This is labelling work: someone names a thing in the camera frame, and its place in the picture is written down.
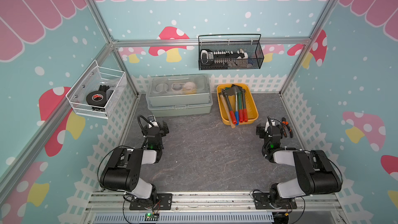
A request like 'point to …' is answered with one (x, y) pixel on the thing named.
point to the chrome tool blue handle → (236, 111)
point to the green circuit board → (150, 216)
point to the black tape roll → (96, 98)
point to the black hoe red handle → (244, 110)
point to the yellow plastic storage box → (251, 105)
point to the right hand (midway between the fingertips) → (269, 123)
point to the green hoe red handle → (240, 107)
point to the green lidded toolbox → (172, 95)
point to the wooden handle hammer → (227, 107)
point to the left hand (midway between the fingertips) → (156, 124)
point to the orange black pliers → (284, 124)
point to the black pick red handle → (228, 92)
